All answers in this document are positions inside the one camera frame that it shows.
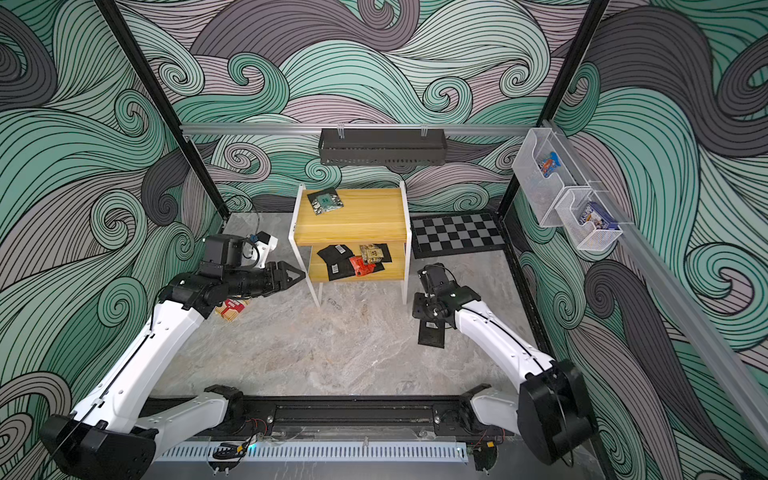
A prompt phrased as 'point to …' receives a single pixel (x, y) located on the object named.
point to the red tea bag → (360, 267)
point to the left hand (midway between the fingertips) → (298, 273)
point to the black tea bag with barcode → (432, 333)
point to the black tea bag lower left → (335, 253)
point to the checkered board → (442, 235)
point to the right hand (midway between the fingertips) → (425, 308)
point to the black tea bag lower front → (337, 263)
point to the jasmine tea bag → (324, 201)
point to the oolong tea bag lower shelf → (375, 253)
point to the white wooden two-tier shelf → (351, 235)
